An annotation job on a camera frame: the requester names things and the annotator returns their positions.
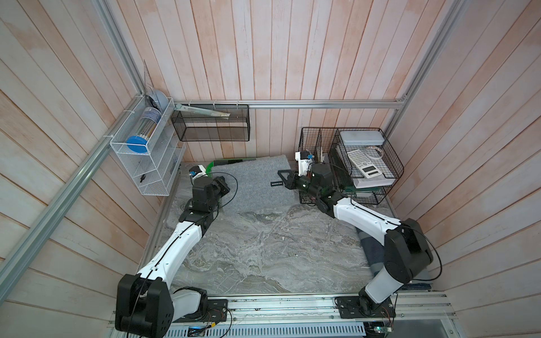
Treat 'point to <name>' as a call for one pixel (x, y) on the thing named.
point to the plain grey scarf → (249, 184)
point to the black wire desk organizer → (327, 145)
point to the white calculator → (363, 164)
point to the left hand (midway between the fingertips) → (225, 179)
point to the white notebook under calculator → (379, 180)
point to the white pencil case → (363, 138)
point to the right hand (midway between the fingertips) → (277, 171)
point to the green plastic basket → (210, 168)
